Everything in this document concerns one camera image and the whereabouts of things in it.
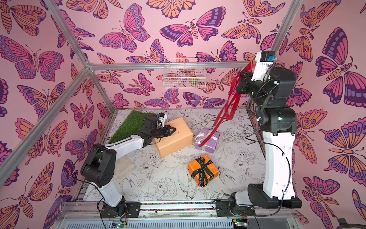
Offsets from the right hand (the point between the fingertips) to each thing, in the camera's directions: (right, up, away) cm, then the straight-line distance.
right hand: (244, 70), depth 54 cm
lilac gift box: (-7, -34, +35) cm, 49 cm away
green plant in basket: (-17, +8, +40) cm, 45 cm away
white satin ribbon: (-13, -30, +38) cm, 50 cm away
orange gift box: (-18, -45, +27) cm, 56 cm away
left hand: (-28, -24, +35) cm, 51 cm away
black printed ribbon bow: (-13, -47, +25) cm, 55 cm away
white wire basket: (-24, +13, +41) cm, 49 cm away
